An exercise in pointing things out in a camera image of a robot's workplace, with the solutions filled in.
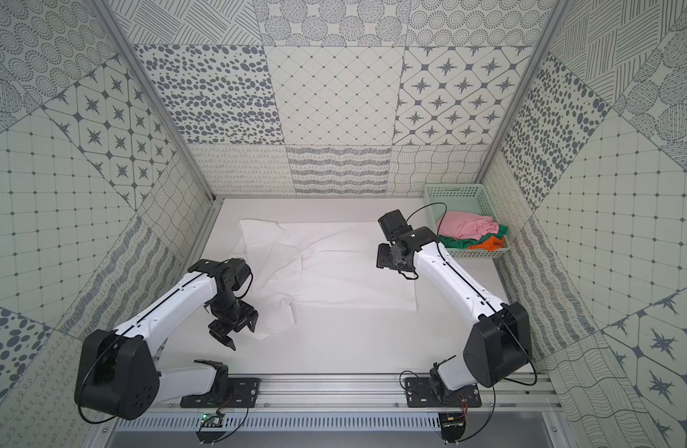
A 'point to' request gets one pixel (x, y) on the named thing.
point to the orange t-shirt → (492, 244)
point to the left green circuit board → (212, 420)
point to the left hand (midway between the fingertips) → (248, 330)
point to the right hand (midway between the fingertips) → (392, 263)
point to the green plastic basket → (462, 197)
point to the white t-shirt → (326, 262)
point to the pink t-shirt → (466, 225)
